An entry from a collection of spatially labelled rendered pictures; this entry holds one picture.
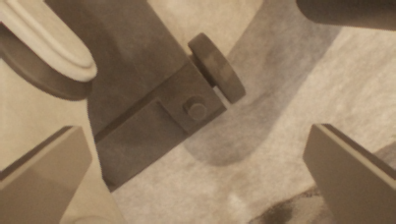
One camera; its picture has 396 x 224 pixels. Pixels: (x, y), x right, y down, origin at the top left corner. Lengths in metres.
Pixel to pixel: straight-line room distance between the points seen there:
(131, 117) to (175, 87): 0.12
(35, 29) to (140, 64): 0.20
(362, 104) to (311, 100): 0.23
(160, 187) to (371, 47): 0.92
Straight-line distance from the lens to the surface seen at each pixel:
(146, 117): 0.47
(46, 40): 0.33
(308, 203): 1.19
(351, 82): 0.92
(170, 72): 0.46
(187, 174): 0.82
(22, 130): 0.27
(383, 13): 0.53
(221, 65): 0.45
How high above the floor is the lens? 0.62
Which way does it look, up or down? 65 degrees down
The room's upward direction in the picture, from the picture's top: 160 degrees clockwise
